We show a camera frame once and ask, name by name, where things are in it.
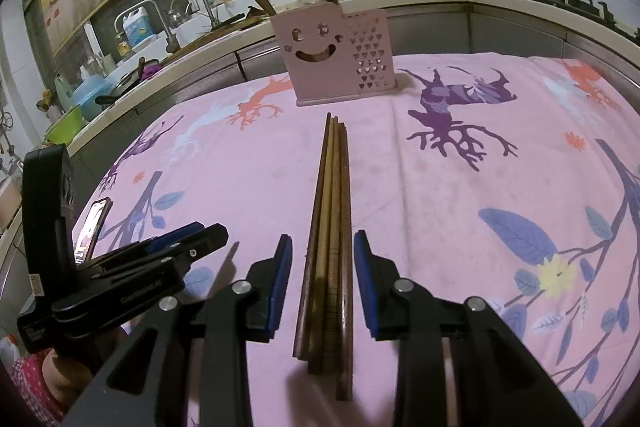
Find pink smiley chopstick holder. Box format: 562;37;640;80
270;4;403;108

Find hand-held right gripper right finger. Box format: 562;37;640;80
354;229;586;427

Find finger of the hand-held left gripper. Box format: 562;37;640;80
87;223;229;280
107;221;206;258

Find blue detergent bottle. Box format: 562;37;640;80
122;6;156;50

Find metal faucet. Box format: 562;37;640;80
114;0;178;52
169;0;218;30

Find person's left hand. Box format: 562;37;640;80
42;342;101;410

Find bundle of wooden chopsticks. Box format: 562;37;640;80
292;112;355;403

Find green plastic bowl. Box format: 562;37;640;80
45;107;83;145

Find metal pot with lid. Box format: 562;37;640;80
95;72;146;108

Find pink printed tablecloth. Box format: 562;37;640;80
65;52;640;427

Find person's left forearm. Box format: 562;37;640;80
7;352;66;427

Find gas stove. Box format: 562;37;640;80
555;0;640;48

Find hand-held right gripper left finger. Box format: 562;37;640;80
60;234;293;427

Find light blue plastic container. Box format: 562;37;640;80
72;74;113;120

